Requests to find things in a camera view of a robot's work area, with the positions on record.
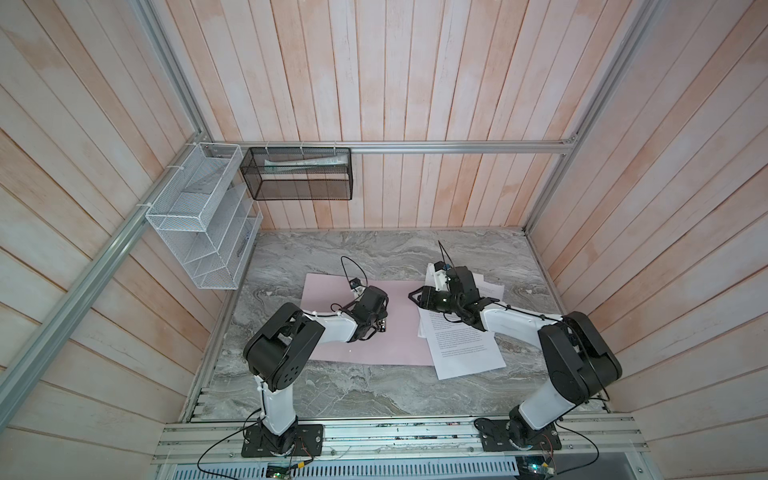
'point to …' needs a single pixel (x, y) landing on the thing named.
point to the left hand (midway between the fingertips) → (379, 310)
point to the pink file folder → (405, 339)
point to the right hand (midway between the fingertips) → (411, 296)
